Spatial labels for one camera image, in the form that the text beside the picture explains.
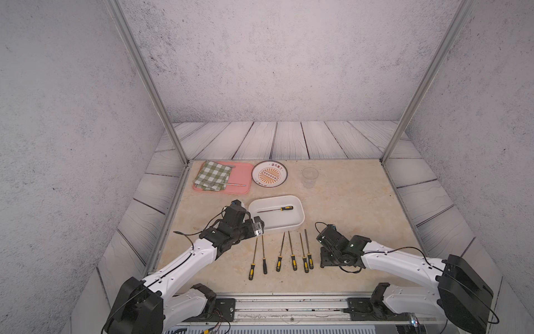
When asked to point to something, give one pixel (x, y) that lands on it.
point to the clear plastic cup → (309, 175)
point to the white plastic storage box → (279, 212)
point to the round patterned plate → (270, 173)
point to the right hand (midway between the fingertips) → (326, 258)
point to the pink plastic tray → (240, 173)
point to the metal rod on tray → (234, 184)
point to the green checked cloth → (213, 176)
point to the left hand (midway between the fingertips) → (259, 226)
